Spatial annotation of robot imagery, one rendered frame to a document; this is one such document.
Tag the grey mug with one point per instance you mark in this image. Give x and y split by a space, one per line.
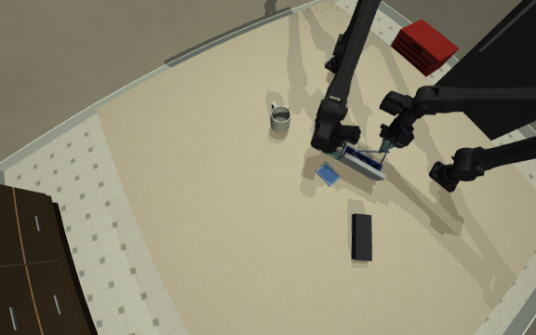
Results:
280 113

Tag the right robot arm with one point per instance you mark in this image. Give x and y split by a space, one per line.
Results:
348 48

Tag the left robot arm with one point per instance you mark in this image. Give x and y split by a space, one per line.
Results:
505 100

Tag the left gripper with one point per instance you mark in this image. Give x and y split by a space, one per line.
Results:
387 137

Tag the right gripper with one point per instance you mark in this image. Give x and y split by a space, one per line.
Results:
332 149

